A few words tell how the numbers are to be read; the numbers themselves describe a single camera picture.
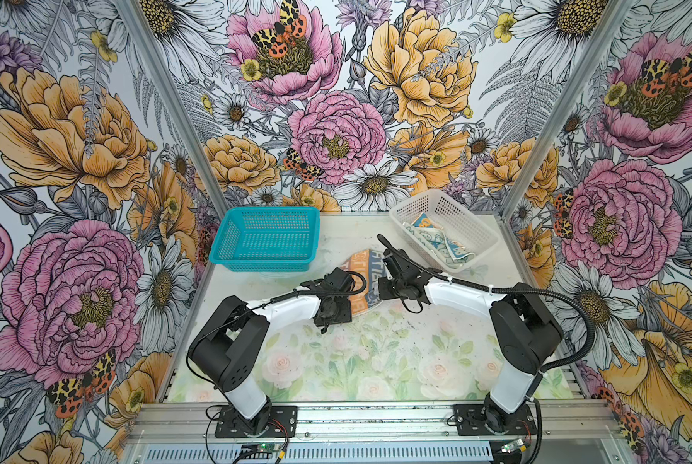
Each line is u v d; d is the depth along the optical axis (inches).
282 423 29.0
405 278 28.3
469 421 29.1
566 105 35.0
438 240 42.7
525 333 19.0
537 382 21.6
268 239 40.2
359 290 29.4
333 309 30.6
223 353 18.0
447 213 45.7
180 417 31.8
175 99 34.3
